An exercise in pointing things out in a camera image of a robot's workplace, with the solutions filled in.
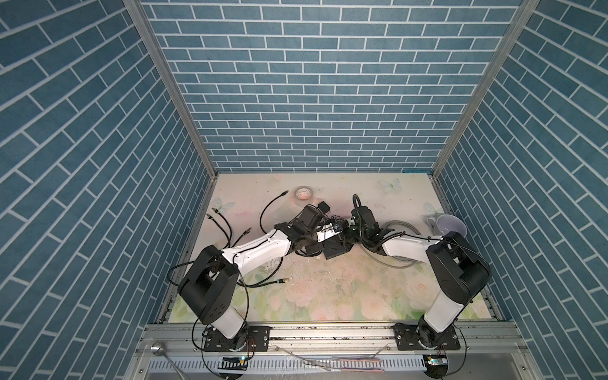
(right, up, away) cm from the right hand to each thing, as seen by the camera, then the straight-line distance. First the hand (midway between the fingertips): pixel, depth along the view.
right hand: (322, 231), depth 88 cm
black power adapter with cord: (+1, +8, +18) cm, 20 cm away
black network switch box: (+5, -5, -6) cm, 9 cm away
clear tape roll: (-8, +14, +24) cm, 29 cm away
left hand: (-1, -2, 0) cm, 2 cm away
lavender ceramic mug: (+52, +2, +9) cm, 53 cm away
